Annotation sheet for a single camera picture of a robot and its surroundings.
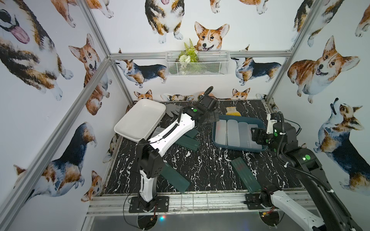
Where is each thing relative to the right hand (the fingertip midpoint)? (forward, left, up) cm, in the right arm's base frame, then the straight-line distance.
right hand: (257, 128), depth 69 cm
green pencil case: (+15, +33, -28) cm, 46 cm away
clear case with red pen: (+12, +14, -23) cm, 30 cm away
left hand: (+12, +20, -4) cm, 24 cm away
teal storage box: (+26, -13, -30) cm, 41 cm away
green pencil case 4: (-15, +1, -28) cm, 32 cm away
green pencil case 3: (-15, +42, -28) cm, 53 cm away
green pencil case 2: (+7, +35, -27) cm, 44 cm away
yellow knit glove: (+35, +2, -28) cm, 45 cm away
